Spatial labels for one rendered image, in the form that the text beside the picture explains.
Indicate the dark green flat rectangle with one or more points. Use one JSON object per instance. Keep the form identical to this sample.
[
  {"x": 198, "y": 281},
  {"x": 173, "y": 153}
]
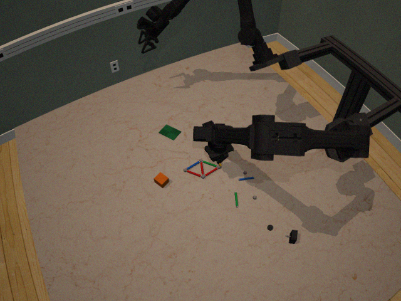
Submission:
[{"x": 170, "y": 132}]

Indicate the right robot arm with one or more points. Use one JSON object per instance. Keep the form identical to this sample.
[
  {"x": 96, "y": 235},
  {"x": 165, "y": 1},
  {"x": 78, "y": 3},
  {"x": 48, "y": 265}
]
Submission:
[{"x": 248, "y": 35}]

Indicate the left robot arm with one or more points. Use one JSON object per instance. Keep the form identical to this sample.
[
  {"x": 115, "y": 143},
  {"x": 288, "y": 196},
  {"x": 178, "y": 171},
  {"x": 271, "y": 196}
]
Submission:
[{"x": 266, "y": 137}]

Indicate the orange flat block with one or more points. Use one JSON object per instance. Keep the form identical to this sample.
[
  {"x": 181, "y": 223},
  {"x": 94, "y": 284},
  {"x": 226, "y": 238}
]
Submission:
[{"x": 161, "y": 180}]

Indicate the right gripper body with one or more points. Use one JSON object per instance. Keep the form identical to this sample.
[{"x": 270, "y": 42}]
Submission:
[{"x": 149, "y": 38}]

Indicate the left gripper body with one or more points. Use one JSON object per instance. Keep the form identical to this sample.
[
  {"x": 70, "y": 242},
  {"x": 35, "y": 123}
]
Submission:
[{"x": 218, "y": 153}]

